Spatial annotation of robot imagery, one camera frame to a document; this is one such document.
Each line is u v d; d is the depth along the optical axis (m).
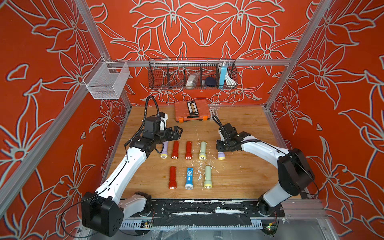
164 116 0.71
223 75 0.86
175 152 0.91
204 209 0.74
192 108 1.10
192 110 1.07
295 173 0.44
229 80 0.91
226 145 0.67
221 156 0.85
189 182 0.79
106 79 0.93
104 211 0.37
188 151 0.91
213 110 1.14
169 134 0.68
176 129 0.70
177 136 0.68
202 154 0.90
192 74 0.96
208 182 0.79
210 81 0.96
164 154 0.90
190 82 0.90
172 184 0.79
